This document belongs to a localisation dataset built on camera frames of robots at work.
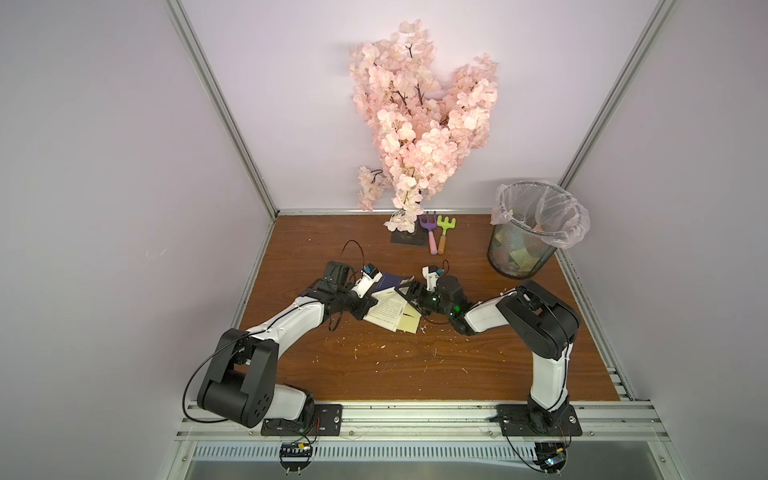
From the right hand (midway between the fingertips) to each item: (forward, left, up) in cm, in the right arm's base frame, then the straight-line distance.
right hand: (403, 284), depth 91 cm
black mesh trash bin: (+9, -36, +5) cm, 38 cm away
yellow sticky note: (-9, -2, -6) cm, 11 cm away
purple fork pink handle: (+30, -10, -6) cm, 33 cm away
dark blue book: (+5, +5, -7) cm, 10 cm away
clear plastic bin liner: (+22, -46, +11) cm, 52 cm away
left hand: (-5, +8, +1) cm, 10 cm away
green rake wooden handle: (+32, -16, -7) cm, 36 cm away
